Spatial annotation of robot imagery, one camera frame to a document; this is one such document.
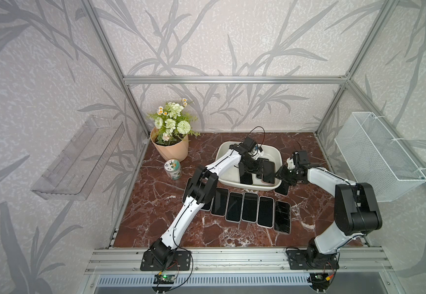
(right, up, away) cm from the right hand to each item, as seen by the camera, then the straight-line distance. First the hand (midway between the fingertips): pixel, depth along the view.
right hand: (276, 174), depth 95 cm
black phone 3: (-1, -18, -12) cm, 21 cm away
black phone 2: (-8, -17, -9) cm, 20 cm away
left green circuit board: (-51, -38, -24) cm, 68 cm away
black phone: (-33, -5, -29) cm, 45 cm away
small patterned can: (-54, +3, -2) cm, 54 cm away
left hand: (-6, +1, +2) cm, 7 cm away
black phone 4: (+3, -8, -2) cm, 9 cm away
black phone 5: (-4, 0, +2) cm, 4 cm away
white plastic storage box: (-23, -2, +4) cm, 24 cm away
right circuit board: (+11, -39, -24) cm, 46 cm away
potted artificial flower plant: (-51, +24, -11) cm, 58 cm away
